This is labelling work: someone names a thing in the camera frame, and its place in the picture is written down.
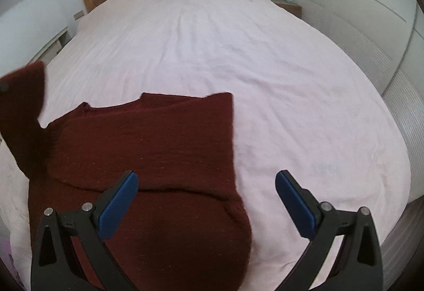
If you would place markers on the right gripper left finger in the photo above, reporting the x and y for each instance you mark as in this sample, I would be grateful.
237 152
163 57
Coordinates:
55 263

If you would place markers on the white low cabinet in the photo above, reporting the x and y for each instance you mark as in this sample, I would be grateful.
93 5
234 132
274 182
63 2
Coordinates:
52 48

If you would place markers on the right wooden nightstand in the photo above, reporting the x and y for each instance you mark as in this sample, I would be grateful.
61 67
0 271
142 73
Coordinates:
290 6

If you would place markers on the left wall switch plate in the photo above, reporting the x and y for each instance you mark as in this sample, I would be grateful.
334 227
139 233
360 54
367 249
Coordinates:
78 15

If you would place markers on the dark red knitted sweater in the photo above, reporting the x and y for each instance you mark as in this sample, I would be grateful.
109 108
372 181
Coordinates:
187 228

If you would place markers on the white wardrobe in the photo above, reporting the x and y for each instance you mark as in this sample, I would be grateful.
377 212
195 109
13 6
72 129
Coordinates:
385 39

